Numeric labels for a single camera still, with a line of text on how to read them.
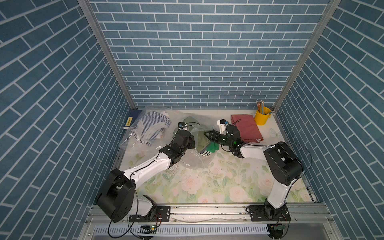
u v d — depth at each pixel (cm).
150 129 105
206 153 93
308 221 74
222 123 86
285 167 50
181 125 74
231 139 74
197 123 71
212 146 95
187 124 74
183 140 64
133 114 118
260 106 104
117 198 41
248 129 107
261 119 108
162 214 73
